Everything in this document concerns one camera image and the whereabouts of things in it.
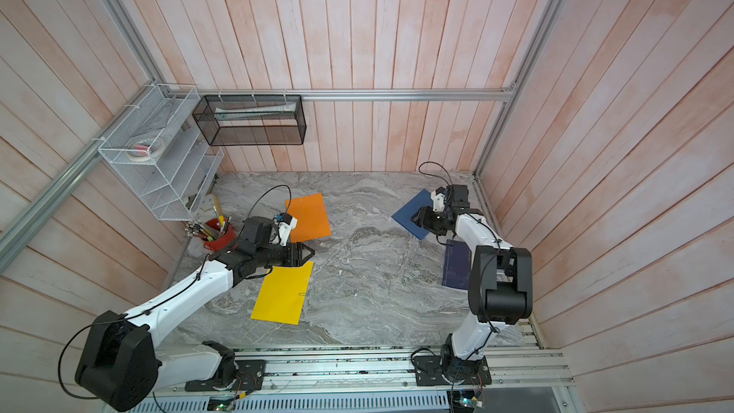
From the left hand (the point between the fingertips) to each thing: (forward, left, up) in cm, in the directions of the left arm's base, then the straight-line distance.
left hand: (306, 256), depth 83 cm
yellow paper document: (-7, +8, -11) cm, 16 cm away
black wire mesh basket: (+49, +25, +14) cm, 57 cm away
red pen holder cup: (+7, +26, -2) cm, 27 cm away
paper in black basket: (+38, +25, +24) cm, 51 cm away
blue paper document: (+25, -33, -14) cm, 44 cm away
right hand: (+16, -36, -2) cm, 39 cm away
